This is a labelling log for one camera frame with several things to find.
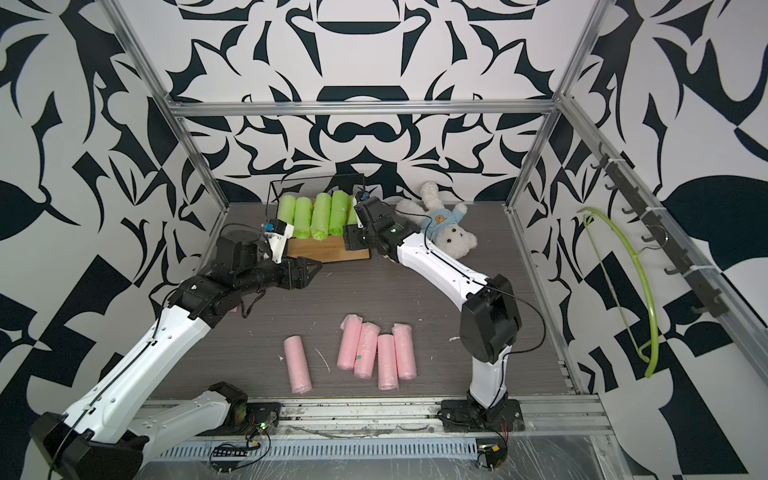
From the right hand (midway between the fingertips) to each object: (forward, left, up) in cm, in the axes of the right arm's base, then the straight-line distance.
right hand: (353, 228), depth 85 cm
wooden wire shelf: (+7, +11, -19) cm, 23 cm away
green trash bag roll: (+9, +21, -1) cm, 23 cm away
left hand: (-13, +10, +5) cm, 17 cm away
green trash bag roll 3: (+5, +10, -1) cm, 11 cm away
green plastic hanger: (-1, -61, +6) cm, 62 cm away
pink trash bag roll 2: (-25, +2, -19) cm, 32 cm away
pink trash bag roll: (-32, +15, -18) cm, 39 cm away
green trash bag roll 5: (+6, +1, -1) cm, 6 cm away
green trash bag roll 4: (+8, +5, -1) cm, 9 cm away
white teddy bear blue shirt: (+11, -28, -13) cm, 33 cm away
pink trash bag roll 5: (-28, -14, -18) cm, 36 cm away
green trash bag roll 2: (+5, +16, -1) cm, 16 cm away
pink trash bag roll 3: (-28, -4, -18) cm, 33 cm away
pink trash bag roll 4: (-31, -9, -18) cm, 37 cm away
